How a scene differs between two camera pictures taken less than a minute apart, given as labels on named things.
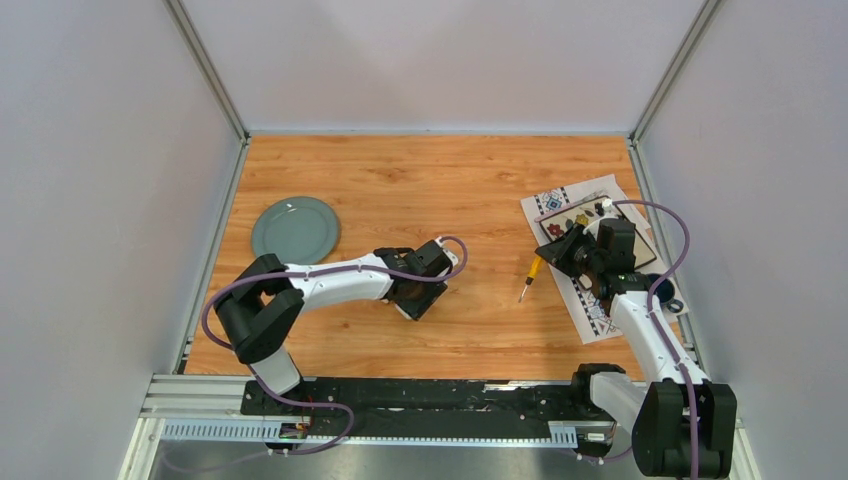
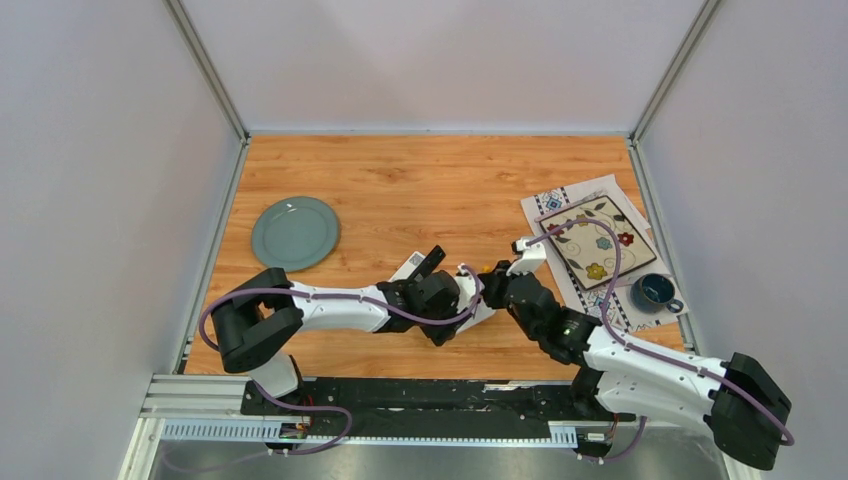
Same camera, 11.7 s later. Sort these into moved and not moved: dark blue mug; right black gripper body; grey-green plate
Moved: right black gripper body
Not moved: grey-green plate; dark blue mug
